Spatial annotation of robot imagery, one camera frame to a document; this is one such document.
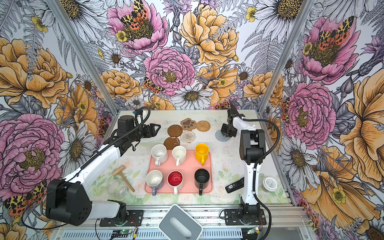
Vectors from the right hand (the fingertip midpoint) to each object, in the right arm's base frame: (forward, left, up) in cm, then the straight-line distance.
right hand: (225, 137), depth 104 cm
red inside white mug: (-28, +32, +1) cm, 43 cm away
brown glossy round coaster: (-3, +38, 0) cm, 38 cm away
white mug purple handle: (-28, +44, +1) cm, 52 cm away
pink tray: (-20, +25, -1) cm, 33 cm away
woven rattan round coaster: (+11, +14, -1) cm, 18 cm away
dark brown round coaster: (+7, +35, +1) cm, 36 cm away
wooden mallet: (-23, +65, +1) cm, 69 cm away
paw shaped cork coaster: (+12, +26, 0) cm, 28 cm away
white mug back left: (-12, +44, 0) cm, 45 cm away
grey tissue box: (-50, +30, -1) cm, 58 cm away
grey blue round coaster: (+1, +4, -1) cm, 4 cm away
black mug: (-28, +17, +1) cm, 33 cm away
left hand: (-8, +42, +19) cm, 47 cm away
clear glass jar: (-32, +64, -1) cm, 71 cm away
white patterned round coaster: (+2, +26, -1) cm, 26 cm away
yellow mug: (-14, +17, +3) cm, 22 cm away
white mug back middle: (-13, +31, +3) cm, 33 cm away
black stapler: (-33, -2, +2) cm, 33 cm away
